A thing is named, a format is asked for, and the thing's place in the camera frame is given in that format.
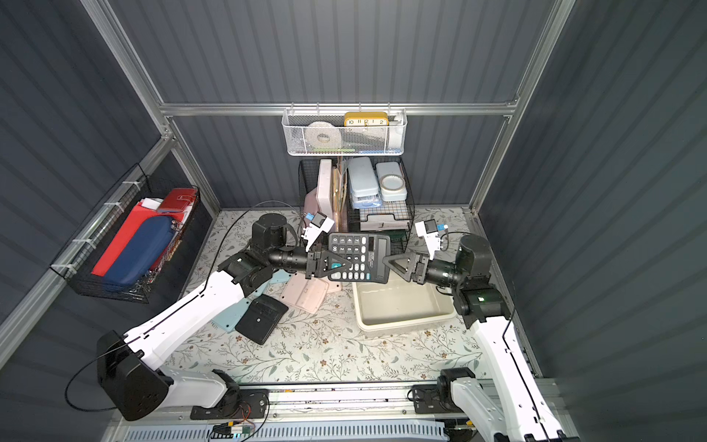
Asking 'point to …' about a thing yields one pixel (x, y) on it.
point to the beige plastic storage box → (397, 304)
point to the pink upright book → (324, 191)
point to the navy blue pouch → (140, 251)
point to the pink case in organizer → (310, 205)
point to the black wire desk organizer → (394, 218)
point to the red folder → (138, 214)
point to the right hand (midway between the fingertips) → (394, 267)
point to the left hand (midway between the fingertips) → (352, 270)
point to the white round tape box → (392, 182)
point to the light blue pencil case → (363, 182)
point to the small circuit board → (227, 430)
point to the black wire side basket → (76, 262)
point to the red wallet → (178, 199)
